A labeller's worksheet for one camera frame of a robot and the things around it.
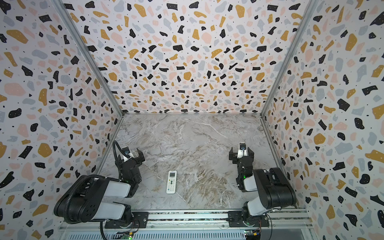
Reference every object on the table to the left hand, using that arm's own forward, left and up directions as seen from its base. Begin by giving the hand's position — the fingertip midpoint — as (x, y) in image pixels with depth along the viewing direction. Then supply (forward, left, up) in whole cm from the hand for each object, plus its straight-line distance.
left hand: (128, 150), depth 85 cm
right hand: (+3, -65, -1) cm, 65 cm away
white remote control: (-15, -25, -10) cm, 31 cm away
